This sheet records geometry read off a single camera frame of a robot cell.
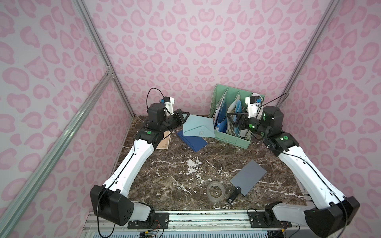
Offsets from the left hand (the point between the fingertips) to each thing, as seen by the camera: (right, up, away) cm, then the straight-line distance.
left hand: (190, 111), depth 71 cm
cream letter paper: (-19, -19, +32) cm, 42 cm away
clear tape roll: (+14, -43, +11) cm, 47 cm away
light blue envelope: (+4, -7, +3) cm, 9 cm away
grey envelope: (+34, -37, +18) cm, 54 cm away
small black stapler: (+23, -43, +7) cm, 49 cm away
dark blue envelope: (+2, -19, +33) cm, 38 cm away
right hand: (+18, -1, -2) cm, 18 cm away
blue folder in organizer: (+19, -6, +24) cm, 32 cm away
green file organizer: (+32, -14, +24) cm, 42 cm away
